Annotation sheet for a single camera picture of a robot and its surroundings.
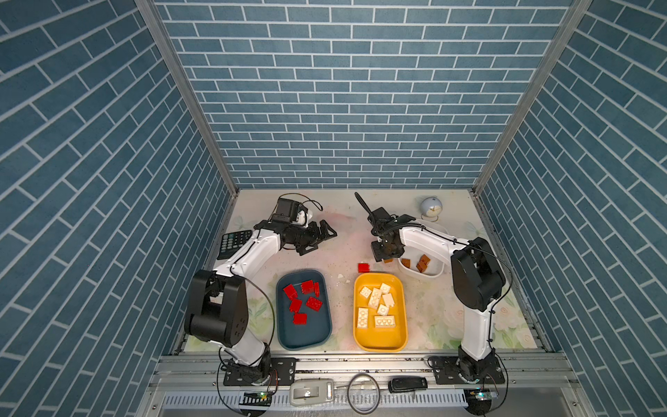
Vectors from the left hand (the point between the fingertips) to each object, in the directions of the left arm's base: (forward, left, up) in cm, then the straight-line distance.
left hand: (328, 238), depth 86 cm
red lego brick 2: (-21, +9, -15) cm, 28 cm away
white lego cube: (-16, -20, -14) cm, 29 cm away
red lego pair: (-17, +11, -16) cm, 25 cm away
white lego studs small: (-12, -20, -14) cm, 27 cm away
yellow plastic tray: (-28, -14, -16) cm, 35 cm away
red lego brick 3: (-13, +13, -13) cm, 22 cm away
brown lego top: (-3, -28, -11) cm, 30 cm away
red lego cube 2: (-13, +4, -12) cm, 18 cm away
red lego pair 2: (-3, -13, -15) cm, 20 cm away
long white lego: (-23, -18, -14) cm, 32 cm away
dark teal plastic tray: (-25, +3, -14) cm, 29 cm away
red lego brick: (-17, +5, -13) cm, 22 cm away
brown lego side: (-5, -33, -13) cm, 36 cm away
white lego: (-22, -11, -14) cm, 28 cm away
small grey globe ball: (+20, -42, -7) cm, 47 cm away
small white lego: (-19, -18, -14) cm, 29 cm away
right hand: (+1, -19, -10) cm, 22 cm away
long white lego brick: (-16, -15, -14) cm, 26 cm away
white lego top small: (-13, -13, -14) cm, 23 cm away
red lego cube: (-12, +8, -12) cm, 19 cm away
